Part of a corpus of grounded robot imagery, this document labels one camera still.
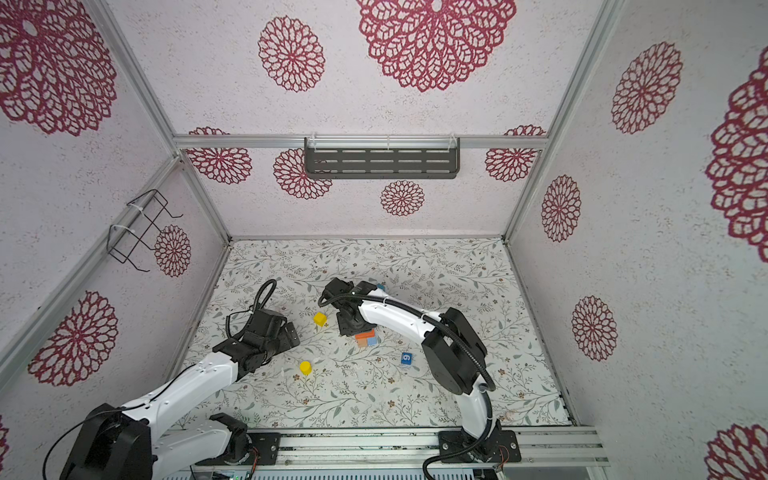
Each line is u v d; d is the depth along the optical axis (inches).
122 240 28.7
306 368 33.6
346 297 24.6
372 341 36.2
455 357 19.2
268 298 30.0
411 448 30.1
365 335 36.2
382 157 37.3
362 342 36.3
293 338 31.4
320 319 37.5
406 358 34.5
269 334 26.7
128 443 15.7
